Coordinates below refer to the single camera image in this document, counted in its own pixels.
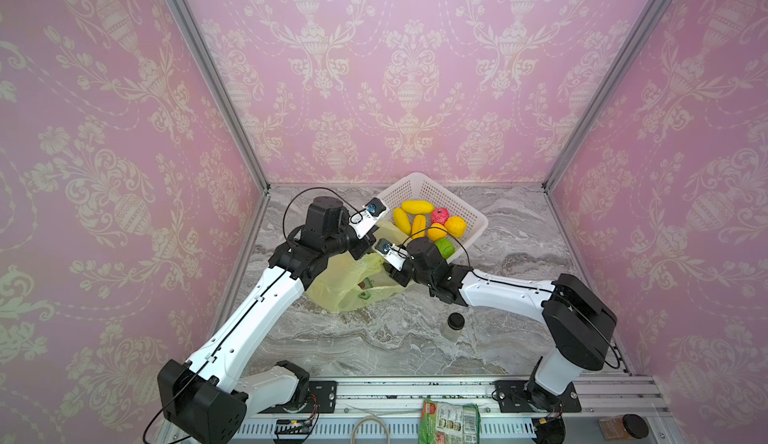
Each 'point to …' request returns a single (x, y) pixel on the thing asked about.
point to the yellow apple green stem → (436, 234)
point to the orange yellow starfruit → (419, 224)
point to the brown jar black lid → (623, 427)
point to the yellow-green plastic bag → (344, 283)
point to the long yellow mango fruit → (417, 207)
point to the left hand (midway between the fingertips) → (376, 225)
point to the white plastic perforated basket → (419, 187)
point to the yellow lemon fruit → (455, 226)
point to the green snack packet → (442, 423)
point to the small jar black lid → (456, 321)
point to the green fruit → (446, 248)
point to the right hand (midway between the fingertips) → (388, 253)
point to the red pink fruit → (440, 215)
